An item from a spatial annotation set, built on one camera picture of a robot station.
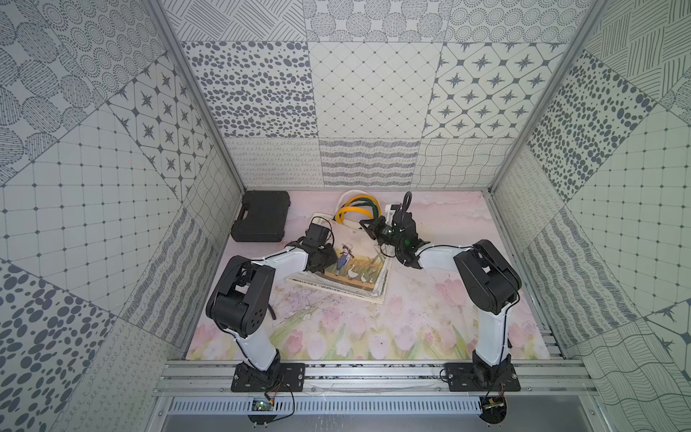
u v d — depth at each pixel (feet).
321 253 2.68
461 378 2.40
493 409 2.38
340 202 3.70
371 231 2.77
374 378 2.50
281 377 2.40
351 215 3.48
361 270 3.05
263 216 3.52
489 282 1.73
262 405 2.35
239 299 1.56
